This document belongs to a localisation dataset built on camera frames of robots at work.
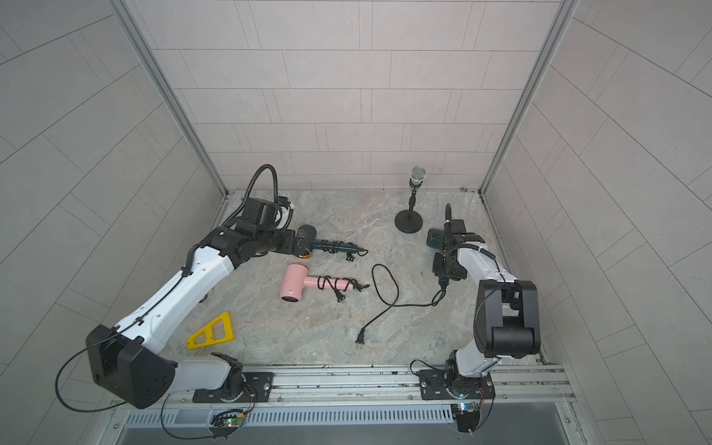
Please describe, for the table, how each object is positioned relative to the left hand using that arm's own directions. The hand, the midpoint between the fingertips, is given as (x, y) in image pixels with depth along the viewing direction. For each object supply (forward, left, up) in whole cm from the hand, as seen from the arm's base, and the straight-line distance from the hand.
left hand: (303, 235), depth 79 cm
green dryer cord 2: (-13, -40, -16) cm, 45 cm away
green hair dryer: (+9, -43, -14) cm, 46 cm away
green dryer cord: (+6, -11, -15) cm, 20 cm away
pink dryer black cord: (-8, -10, -16) cm, 21 cm away
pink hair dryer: (-6, +4, -14) cm, 16 cm away
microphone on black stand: (+21, -36, -19) cm, 46 cm away
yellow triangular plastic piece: (-23, +26, -19) cm, 39 cm away
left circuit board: (-42, +14, -18) cm, 48 cm away
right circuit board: (-41, -44, -18) cm, 62 cm away
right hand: (-2, -44, -16) cm, 47 cm away
